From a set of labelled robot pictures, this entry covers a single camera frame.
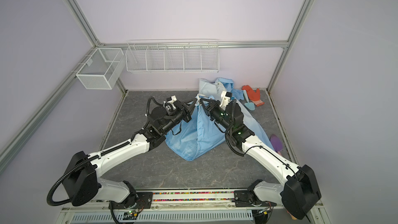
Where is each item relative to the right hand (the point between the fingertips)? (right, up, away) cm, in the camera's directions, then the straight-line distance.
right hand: (199, 100), depth 69 cm
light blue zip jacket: (0, -17, +7) cm, 18 cm away
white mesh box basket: (-62, +20, +29) cm, 71 cm away
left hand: (0, -1, -1) cm, 2 cm away
